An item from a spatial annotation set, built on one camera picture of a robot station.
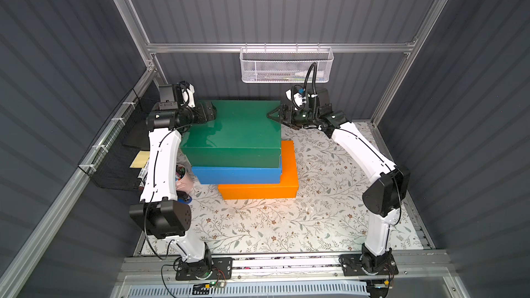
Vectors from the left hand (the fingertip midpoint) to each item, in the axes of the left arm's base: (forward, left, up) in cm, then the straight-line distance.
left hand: (203, 110), depth 76 cm
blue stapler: (-19, +12, -35) cm, 42 cm away
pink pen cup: (-15, +12, -27) cm, 33 cm away
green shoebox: (-12, -15, -1) cm, 19 cm away
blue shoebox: (-13, 0, -25) cm, 28 cm away
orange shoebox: (-18, -32, -27) cm, 46 cm away
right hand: (-1, -27, -2) cm, 27 cm away
